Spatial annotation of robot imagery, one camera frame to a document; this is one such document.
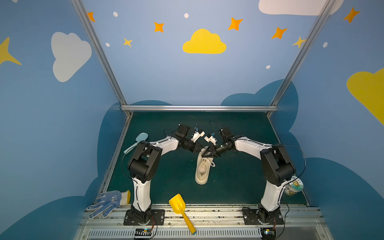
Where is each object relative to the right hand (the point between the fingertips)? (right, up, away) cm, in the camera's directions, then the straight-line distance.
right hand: (203, 155), depth 87 cm
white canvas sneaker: (0, -7, -1) cm, 7 cm away
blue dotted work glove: (-52, -23, -9) cm, 58 cm away
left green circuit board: (-31, -36, -14) cm, 50 cm away
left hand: (0, +4, +6) cm, 7 cm away
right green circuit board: (+31, -37, -14) cm, 50 cm away
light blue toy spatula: (-44, +10, +18) cm, 48 cm away
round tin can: (+47, -15, -9) cm, 51 cm away
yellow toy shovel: (-14, -25, -9) cm, 30 cm away
